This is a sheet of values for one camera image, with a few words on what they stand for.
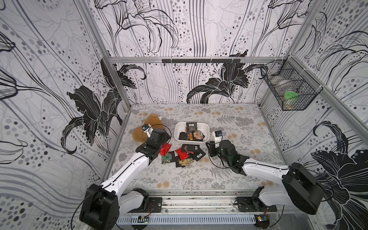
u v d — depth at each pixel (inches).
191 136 38.3
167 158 35.5
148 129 28.2
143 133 27.6
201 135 38.6
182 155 35.4
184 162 34.7
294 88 31.4
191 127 39.8
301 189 16.4
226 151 25.2
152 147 23.9
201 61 36.0
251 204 25.4
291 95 30.9
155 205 28.8
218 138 28.9
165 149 36.5
